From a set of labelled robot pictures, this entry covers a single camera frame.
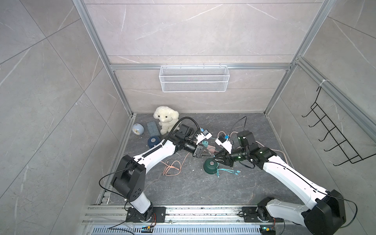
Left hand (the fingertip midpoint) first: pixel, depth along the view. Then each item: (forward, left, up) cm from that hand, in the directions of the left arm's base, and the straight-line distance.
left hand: (213, 156), depth 72 cm
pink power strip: (+15, -2, -18) cm, 24 cm away
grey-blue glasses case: (+34, +39, -18) cm, 54 cm away
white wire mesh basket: (+56, +7, +8) cm, 57 cm away
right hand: (0, -2, -2) cm, 3 cm away
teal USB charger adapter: (+16, +1, -14) cm, 22 cm away
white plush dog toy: (+31, +25, -5) cm, 40 cm away
